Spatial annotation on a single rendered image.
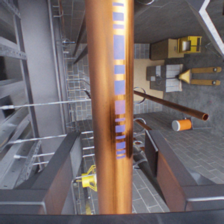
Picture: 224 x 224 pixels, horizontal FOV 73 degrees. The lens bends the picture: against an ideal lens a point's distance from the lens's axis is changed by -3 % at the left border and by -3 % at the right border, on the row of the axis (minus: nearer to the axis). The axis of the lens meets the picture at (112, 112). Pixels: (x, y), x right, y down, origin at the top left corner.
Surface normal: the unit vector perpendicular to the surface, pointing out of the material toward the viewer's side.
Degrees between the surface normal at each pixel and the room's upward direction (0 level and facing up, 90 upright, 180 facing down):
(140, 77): 90
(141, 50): 90
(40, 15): 90
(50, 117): 90
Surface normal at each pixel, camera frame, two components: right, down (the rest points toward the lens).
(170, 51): 0.26, 0.22
